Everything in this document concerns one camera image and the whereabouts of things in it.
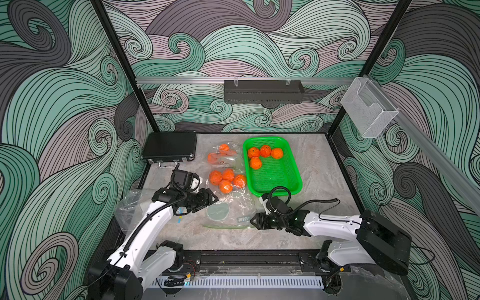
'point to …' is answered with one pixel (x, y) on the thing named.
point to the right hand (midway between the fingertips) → (252, 224)
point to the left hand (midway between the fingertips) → (213, 200)
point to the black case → (165, 147)
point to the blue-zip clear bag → (132, 207)
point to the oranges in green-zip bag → (226, 180)
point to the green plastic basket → (273, 172)
